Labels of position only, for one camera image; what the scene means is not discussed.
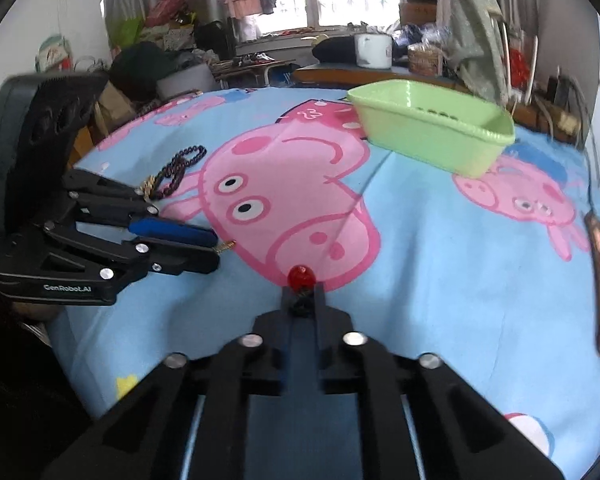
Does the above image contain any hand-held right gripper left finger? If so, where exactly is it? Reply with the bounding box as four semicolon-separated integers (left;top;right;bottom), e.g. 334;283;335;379
65;282;301;480

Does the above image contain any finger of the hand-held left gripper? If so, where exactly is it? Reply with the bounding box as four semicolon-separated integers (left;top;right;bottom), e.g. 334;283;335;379
42;215;222;283
62;169;161;228

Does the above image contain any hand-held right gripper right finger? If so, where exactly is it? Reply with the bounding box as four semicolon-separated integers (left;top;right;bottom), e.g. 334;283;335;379
312;284;566;480

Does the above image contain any red bead black cord charm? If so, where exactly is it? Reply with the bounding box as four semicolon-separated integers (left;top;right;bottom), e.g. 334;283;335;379
286;266;317;318

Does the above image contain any dark bead necklace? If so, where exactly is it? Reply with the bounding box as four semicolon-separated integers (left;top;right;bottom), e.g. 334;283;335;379
152;145;207;198

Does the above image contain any green plastic basket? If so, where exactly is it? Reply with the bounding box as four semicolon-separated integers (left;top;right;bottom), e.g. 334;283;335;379
347;80;516;178

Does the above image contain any brown paper bag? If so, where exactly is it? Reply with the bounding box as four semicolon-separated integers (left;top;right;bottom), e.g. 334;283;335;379
95;82;136;136

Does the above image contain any cartoon pig printed blanket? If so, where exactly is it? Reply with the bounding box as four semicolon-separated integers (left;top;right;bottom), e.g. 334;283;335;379
47;85;600;480

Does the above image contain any dark green bag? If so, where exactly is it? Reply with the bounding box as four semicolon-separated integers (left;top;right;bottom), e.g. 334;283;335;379
111;42;181;101

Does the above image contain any bright green plastic bag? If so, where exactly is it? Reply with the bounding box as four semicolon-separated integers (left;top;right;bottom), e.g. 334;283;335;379
107;17;143;48

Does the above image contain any low wooden table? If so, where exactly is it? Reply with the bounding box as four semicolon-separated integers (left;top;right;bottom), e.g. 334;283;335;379
215;57;296;88

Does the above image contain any black bag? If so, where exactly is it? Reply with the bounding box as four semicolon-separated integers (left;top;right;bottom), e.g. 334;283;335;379
195;20;236;61

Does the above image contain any red bag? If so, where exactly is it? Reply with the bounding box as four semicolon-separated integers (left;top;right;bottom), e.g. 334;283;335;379
147;0;188;26

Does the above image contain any wooden desk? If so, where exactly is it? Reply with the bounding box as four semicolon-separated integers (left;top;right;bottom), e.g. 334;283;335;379
292;62;473;93

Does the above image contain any dark blue cushion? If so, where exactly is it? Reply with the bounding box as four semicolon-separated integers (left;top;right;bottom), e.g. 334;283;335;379
312;36;358;63

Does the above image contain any white enamel mug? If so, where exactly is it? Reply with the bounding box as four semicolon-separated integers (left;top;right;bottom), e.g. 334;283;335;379
355;34;394;70

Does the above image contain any round woven box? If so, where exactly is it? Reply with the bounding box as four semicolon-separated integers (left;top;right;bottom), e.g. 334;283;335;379
407;44;445;76

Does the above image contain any white power strip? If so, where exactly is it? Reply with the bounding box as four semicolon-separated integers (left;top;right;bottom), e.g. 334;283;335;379
530;95;581;133

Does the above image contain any cardboard box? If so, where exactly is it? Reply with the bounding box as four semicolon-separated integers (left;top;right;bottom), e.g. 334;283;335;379
399;2;438;26

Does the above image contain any black power adapter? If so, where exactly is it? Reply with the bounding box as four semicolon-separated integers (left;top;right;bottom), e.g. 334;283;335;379
547;75;571;106

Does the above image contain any grey dotted hanging cloth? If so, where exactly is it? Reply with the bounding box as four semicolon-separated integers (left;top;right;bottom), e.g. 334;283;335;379
442;0;511;106

